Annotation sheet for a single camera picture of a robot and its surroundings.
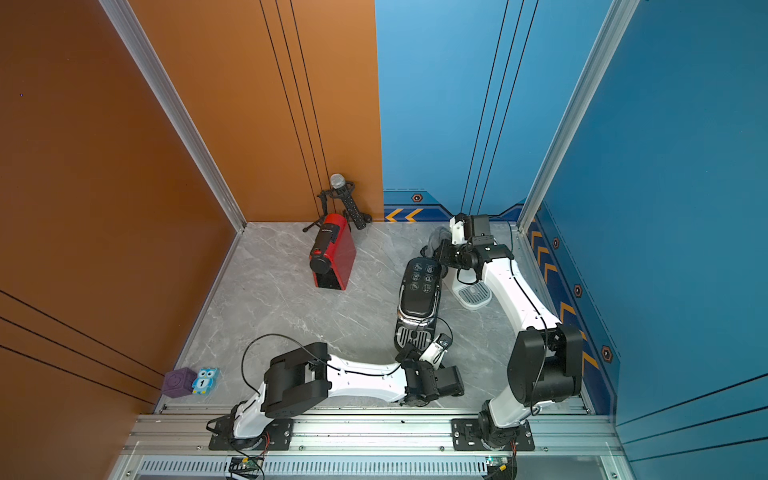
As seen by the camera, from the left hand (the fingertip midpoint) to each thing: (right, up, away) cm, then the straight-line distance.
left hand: (428, 354), depth 86 cm
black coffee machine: (-4, +17, -13) cm, 22 cm away
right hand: (+2, +30, +1) cm, 30 cm away
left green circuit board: (-46, -23, -13) cm, 53 cm away
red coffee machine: (-29, +29, +5) cm, 41 cm away
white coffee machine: (+14, +17, +13) cm, 26 cm away
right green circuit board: (+15, -21, -16) cm, 30 cm away
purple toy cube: (-66, -5, -8) cm, 67 cm away
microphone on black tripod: (-27, +51, +14) cm, 60 cm away
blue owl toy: (-61, -6, -5) cm, 62 cm away
